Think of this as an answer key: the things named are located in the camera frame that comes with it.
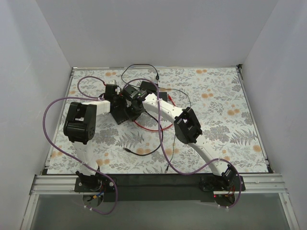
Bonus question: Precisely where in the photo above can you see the black network switch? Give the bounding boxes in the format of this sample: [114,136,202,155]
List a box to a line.
[111,106,135,125]

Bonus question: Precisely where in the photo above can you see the red ethernet cable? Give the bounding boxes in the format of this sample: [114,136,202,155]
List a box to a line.
[133,94,177,132]

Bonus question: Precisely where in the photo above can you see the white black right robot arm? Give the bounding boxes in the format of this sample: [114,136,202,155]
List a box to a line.
[119,85,243,191]

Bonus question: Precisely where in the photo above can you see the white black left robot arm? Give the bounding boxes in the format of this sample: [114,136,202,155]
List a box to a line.
[63,83,118,192]

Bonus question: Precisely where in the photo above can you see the black power adapter box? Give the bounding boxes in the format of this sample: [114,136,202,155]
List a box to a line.
[140,81,158,92]

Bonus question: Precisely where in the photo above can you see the floral patterned table mat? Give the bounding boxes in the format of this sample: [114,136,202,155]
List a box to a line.
[47,67,270,175]

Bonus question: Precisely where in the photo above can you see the black flat square plate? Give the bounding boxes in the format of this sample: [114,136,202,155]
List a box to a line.
[159,92,168,102]

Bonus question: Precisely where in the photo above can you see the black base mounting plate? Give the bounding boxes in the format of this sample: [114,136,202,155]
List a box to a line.
[74,176,247,203]

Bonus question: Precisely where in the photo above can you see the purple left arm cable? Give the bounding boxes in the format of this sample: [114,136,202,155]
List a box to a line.
[42,76,118,215]

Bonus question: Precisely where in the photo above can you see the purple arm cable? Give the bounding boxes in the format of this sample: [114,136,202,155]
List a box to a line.
[124,78,242,209]
[42,76,118,215]

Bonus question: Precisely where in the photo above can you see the thin dark green cable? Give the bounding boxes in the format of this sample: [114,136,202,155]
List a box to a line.
[157,87,192,173]

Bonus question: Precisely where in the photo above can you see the thin black power cable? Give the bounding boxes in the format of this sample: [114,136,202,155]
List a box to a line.
[120,63,161,88]

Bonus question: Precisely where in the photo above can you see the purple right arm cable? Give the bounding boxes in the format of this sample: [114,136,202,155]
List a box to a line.
[124,78,242,209]

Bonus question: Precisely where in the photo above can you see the aluminium frame rail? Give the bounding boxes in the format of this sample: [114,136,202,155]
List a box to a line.
[30,173,287,194]

